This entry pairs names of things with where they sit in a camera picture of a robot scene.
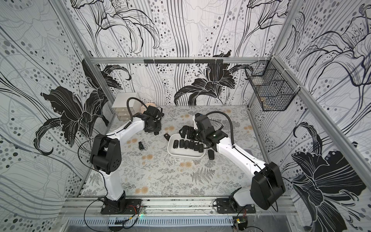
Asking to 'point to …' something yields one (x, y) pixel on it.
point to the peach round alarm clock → (143, 108)
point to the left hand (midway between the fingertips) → (158, 129)
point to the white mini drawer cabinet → (120, 106)
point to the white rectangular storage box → (179, 147)
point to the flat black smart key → (211, 154)
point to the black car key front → (201, 148)
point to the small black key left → (141, 146)
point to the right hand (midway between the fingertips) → (187, 131)
